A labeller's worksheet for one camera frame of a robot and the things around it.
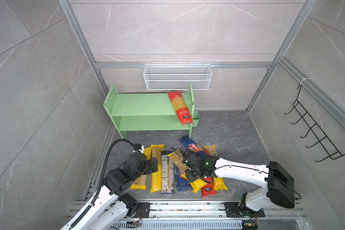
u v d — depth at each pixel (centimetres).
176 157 81
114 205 60
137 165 53
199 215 73
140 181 81
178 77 101
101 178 47
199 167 59
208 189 76
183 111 78
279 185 41
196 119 110
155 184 80
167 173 82
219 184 78
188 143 96
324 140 63
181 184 77
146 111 90
